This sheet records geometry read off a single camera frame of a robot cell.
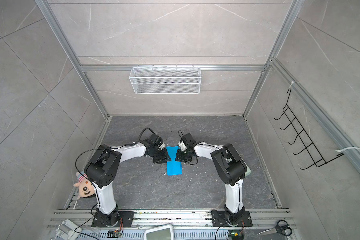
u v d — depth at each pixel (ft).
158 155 2.72
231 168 1.69
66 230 2.25
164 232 2.18
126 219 2.40
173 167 2.96
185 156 2.75
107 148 1.79
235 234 2.30
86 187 2.49
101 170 1.66
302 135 2.22
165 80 3.30
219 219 2.39
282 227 2.35
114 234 2.30
